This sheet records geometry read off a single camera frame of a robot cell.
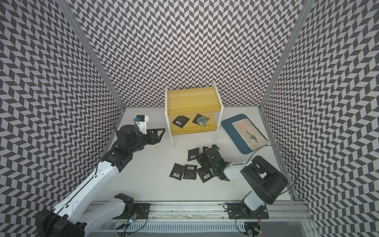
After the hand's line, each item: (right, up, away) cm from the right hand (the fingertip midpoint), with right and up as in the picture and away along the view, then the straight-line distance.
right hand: (194, 158), depth 88 cm
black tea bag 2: (-2, -7, -2) cm, 8 cm away
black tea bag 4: (-1, +3, +2) cm, 4 cm away
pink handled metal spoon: (+40, +11, +11) cm, 43 cm away
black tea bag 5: (+7, +5, +6) cm, 10 cm away
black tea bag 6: (-8, +23, +2) cm, 24 cm away
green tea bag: (+4, +23, +2) cm, 24 cm away
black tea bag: (-10, -7, -2) cm, 12 cm away
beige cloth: (+39, +19, +20) cm, 48 cm away
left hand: (-17, +18, -13) cm, 28 cm away
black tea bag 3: (+6, -8, -4) cm, 11 cm away
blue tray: (+24, +20, +18) cm, 36 cm away
